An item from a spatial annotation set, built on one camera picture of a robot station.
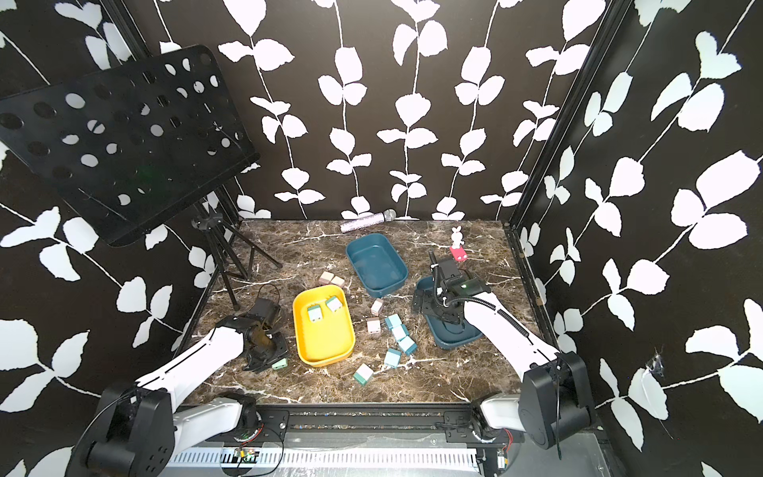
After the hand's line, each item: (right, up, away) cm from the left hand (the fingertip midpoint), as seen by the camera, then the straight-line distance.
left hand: (285, 352), depth 85 cm
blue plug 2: (+36, +2, +1) cm, 36 cm away
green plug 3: (+23, -5, -4) cm, 24 cm away
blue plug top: (+32, +8, +5) cm, 33 cm away
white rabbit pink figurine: (+56, +30, +26) cm, 68 cm away
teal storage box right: (+48, +4, +2) cm, 48 cm away
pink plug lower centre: (+26, +6, +5) cm, 27 cm away
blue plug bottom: (+31, -1, -1) cm, 31 cm away
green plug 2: (+12, +12, +10) cm, 20 cm away
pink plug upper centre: (+26, +12, +8) cm, 30 cm away
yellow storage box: (+12, +3, +3) cm, 13 cm away
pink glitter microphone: (+29, +44, +33) cm, 62 cm away
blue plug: (+34, +5, +4) cm, 34 cm away
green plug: (+7, +10, +8) cm, 14 cm away
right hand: (+40, +14, -1) cm, 42 cm away
